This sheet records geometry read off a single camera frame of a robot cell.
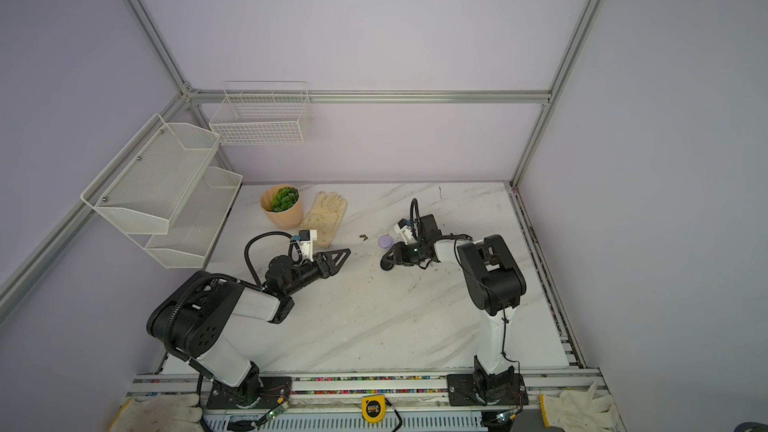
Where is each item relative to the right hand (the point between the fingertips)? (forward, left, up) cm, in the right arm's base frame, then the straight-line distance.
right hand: (387, 257), depth 96 cm
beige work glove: (+19, +24, -2) cm, 31 cm away
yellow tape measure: (-41, +2, -1) cm, 41 cm away
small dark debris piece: (+10, +9, -2) cm, 14 cm away
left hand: (-5, +11, +10) cm, 16 cm away
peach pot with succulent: (+15, +36, +9) cm, 40 cm away
